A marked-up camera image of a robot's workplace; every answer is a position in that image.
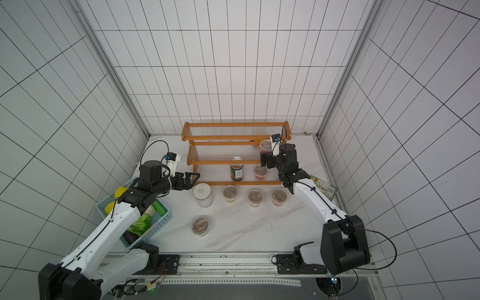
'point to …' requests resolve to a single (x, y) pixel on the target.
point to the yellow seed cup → (230, 193)
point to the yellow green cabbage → (118, 192)
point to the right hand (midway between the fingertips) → (264, 148)
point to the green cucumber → (160, 209)
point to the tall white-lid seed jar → (202, 192)
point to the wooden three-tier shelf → (217, 142)
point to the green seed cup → (200, 227)
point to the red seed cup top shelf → (255, 197)
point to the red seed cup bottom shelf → (260, 172)
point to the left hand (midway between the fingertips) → (189, 178)
